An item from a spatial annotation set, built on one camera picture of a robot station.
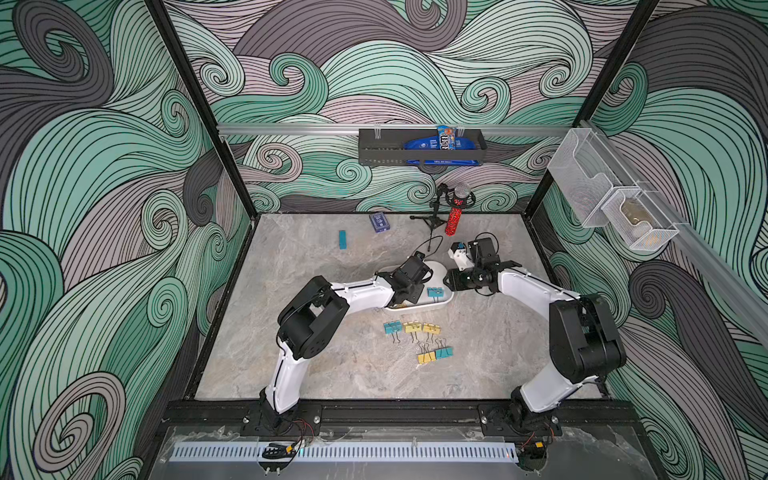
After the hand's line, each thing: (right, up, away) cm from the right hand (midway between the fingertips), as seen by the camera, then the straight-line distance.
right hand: (454, 279), depth 94 cm
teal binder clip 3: (-6, -19, -11) cm, 23 cm away
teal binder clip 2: (-20, -13, -7) cm, 25 cm away
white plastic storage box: (-5, 0, +1) cm, 5 cm away
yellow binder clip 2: (-8, -14, -7) cm, 18 cm away
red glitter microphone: (+2, +28, -2) cm, 28 cm away
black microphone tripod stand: (-3, +27, +3) cm, 27 cm away
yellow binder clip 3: (-11, -20, -11) cm, 25 cm away
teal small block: (-38, +13, +20) cm, 45 cm away
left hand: (-13, 0, +1) cm, 13 cm away
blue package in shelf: (-7, +44, -2) cm, 44 cm away
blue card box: (-24, +20, +23) cm, 39 cm away
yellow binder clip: (-15, -13, -8) cm, 21 cm away
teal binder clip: (-6, -4, 0) cm, 8 cm away
